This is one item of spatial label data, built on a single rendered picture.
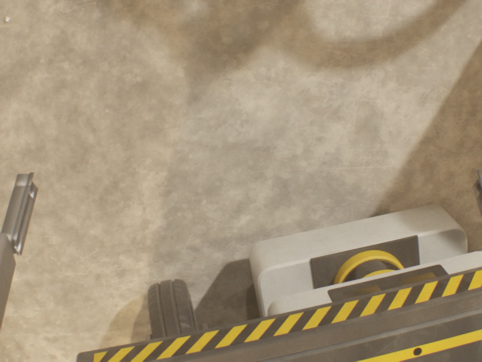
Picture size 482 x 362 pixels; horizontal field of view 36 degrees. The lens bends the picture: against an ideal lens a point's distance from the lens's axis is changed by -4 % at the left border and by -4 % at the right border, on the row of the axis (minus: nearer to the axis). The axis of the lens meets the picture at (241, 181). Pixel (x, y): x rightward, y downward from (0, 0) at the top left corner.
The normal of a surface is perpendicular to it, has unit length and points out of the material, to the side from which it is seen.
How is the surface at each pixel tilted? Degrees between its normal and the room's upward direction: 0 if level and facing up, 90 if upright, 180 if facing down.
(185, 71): 0
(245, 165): 0
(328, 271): 0
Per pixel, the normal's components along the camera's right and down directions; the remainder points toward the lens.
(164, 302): -0.12, -0.79
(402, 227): -0.17, -0.92
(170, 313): -0.08, -0.64
